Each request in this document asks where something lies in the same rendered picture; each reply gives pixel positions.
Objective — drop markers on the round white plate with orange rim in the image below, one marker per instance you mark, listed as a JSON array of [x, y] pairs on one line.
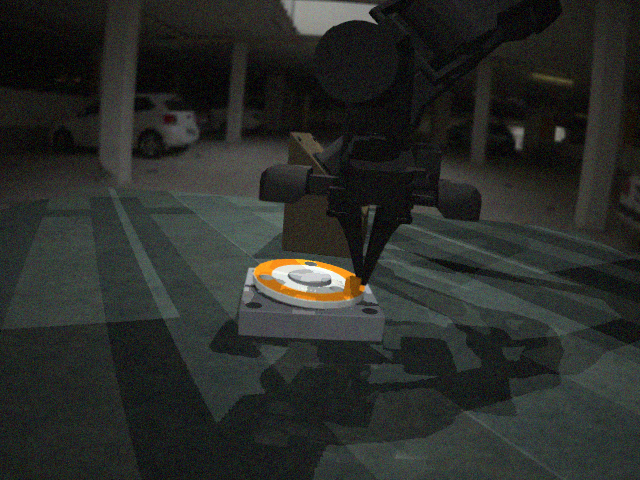
[[272, 278]]

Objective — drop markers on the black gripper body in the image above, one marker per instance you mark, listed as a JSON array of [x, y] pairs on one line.
[[287, 183]]

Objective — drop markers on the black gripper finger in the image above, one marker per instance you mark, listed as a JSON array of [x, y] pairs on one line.
[[351, 223], [383, 227]]

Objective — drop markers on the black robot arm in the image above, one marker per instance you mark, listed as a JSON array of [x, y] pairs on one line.
[[372, 66]]

